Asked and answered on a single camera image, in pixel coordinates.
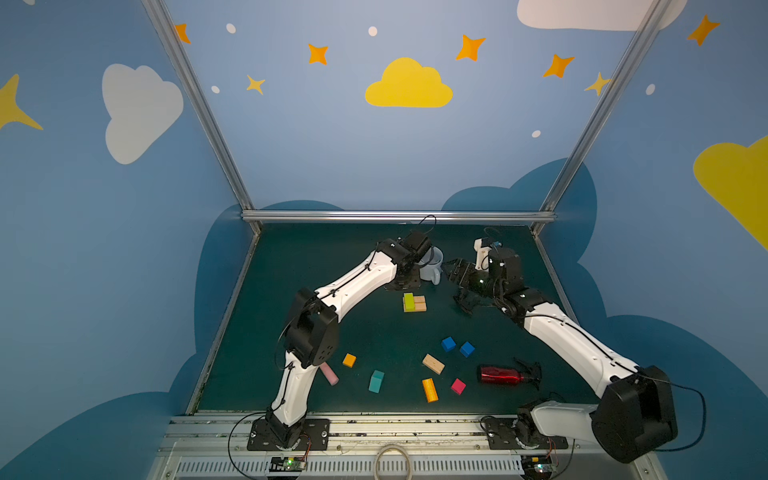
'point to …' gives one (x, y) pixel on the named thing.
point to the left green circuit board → (287, 464)
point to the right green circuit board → (537, 467)
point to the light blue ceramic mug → (430, 271)
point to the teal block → (376, 380)
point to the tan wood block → (433, 364)
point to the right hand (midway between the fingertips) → (453, 265)
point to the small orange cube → (349, 360)
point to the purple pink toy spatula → (329, 374)
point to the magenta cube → (458, 386)
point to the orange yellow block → (430, 390)
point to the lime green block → (409, 302)
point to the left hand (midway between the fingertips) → (412, 283)
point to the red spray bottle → (502, 375)
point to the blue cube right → (467, 349)
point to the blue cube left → (448, 343)
